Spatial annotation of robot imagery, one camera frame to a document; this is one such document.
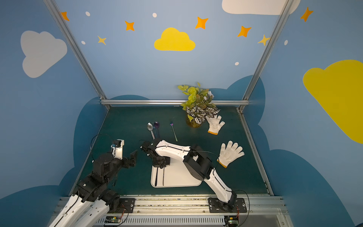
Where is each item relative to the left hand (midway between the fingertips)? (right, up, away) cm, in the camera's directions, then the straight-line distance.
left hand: (129, 148), depth 75 cm
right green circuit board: (+54, -37, -3) cm, 66 cm away
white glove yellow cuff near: (+61, -8, +21) cm, 65 cm away
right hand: (+16, -13, +14) cm, 25 cm away
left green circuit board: (-7, -36, -3) cm, 37 cm away
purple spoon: (+17, -20, +9) cm, 28 cm away
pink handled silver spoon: (+4, +10, +33) cm, 34 cm away
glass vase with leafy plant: (+40, +25, +21) cm, 52 cm away
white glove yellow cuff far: (+55, +12, +36) cm, 66 cm away
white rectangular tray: (+24, -19, +10) cm, 32 cm away
